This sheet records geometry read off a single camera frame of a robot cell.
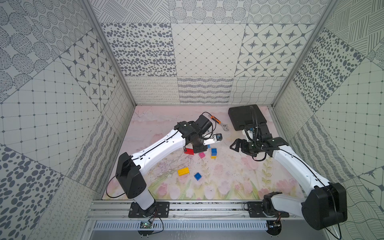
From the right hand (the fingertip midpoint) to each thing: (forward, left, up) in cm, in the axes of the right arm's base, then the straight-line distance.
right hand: (237, 150), depth 82 cm
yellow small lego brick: (+2, +12, -12) cm, 17 cm away
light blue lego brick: (-3, +17, +11) cm, 20 cm away
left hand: (-1, +17, +7) cm, 18 cm away
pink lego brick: (+3, +20, -11) cm, 23 cm away
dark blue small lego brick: (+2, +12, -6) cm, 14 cm away
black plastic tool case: (+34, -13, -10) cm, 37 cm away
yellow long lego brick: (-8, +31, -11) cm, 34 cm away
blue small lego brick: (-10, +22, -11) cm, 27 cm away
